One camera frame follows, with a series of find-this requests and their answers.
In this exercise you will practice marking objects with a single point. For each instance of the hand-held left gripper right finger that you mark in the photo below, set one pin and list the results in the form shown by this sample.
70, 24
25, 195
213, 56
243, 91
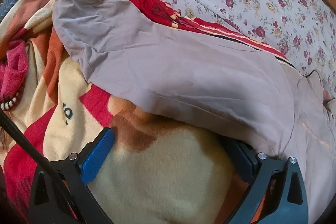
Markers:
242, 161

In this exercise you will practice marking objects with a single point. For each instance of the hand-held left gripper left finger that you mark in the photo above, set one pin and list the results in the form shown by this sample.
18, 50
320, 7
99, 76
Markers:
97, 157

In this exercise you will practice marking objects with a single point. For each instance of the grey jacket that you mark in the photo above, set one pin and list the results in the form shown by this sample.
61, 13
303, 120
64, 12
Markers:
170, 69

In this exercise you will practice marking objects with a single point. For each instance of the yellow red printed blanket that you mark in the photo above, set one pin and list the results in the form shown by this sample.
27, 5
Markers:
157, 176

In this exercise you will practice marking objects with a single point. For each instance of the pink towel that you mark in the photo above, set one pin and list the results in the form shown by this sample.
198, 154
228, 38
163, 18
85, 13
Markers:
13, 69

